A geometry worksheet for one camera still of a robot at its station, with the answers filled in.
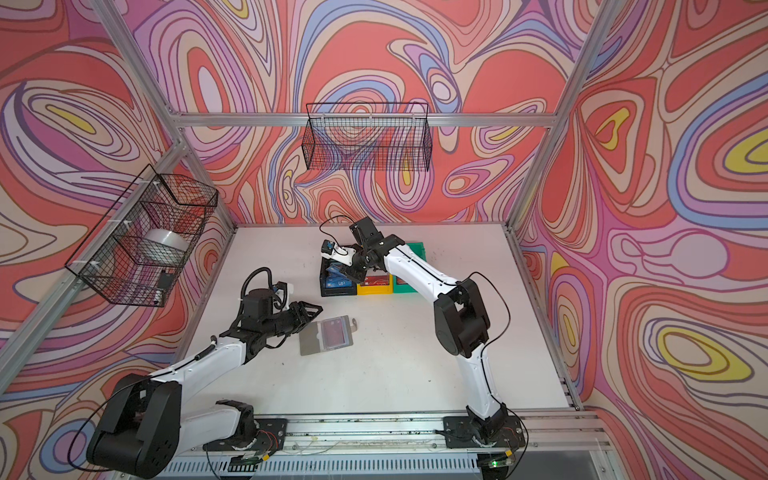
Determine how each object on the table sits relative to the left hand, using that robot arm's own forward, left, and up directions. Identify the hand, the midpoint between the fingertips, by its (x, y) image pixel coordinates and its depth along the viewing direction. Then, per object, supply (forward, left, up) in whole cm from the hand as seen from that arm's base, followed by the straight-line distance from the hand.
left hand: (322, 309), depth 85 cm
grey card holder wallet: (-3, -1, -10) cm, 10 cm away
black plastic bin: (+10, 0, -6) cm, 12 cm away
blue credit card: (+16, -1, -7) cm, 18 cm away
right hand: (+12, -7, +3) cm, 14 cm away
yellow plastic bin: (+10, -15, -5) cm, 19 cm away
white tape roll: (+8, +35, +22) cm, 42 cm away
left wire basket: (+6, +45, +19) cm, 49 cm away
